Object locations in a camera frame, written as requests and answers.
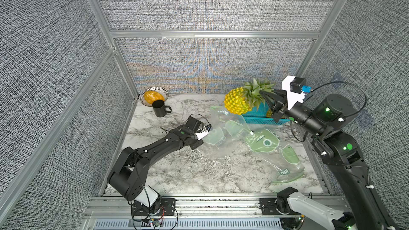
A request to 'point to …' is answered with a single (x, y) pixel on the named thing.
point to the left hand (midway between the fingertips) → (200, 135)
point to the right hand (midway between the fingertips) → (268, 85)
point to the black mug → (160, 108)
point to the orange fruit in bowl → (149, 96)
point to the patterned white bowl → (162, 91)
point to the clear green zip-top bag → (281, 160)
